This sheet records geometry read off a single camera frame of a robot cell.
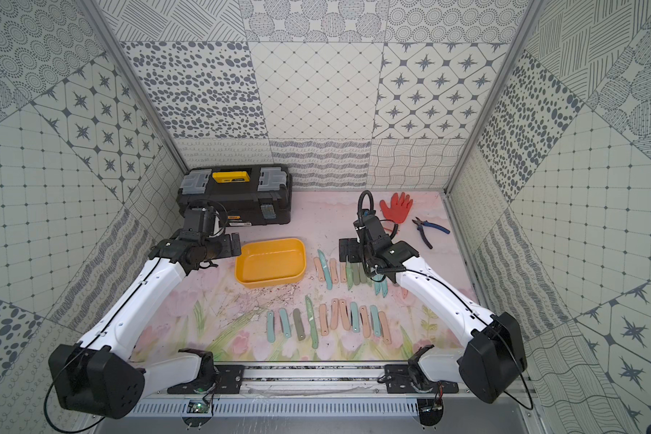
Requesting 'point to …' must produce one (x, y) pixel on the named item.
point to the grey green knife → (298, 324)
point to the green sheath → (356, 275)
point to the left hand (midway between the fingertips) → (231, 242)
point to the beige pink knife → (325, 328)
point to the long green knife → (315, 339)
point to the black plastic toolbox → (249, 195)
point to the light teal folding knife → (286, 326)
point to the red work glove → (398, 209)
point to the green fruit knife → (349, 274)
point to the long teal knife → (326, 270)
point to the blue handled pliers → (421, 223)
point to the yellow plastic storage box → (268, 262)
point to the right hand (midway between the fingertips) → (357, 248)
